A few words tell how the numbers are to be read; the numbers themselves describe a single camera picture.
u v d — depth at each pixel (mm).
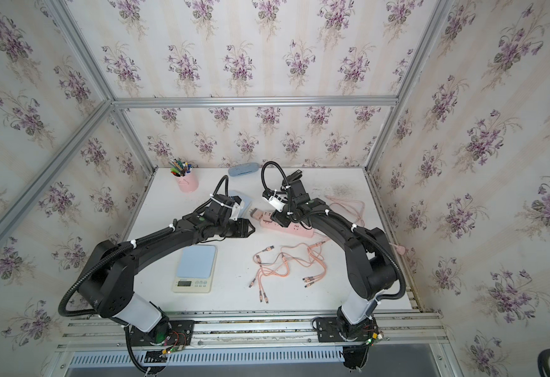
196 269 870
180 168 1063
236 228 765
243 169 1164
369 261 465
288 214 676
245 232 762
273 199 782
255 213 1010
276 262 851
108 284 435
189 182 1049
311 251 916
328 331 730
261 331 747
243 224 764
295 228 954
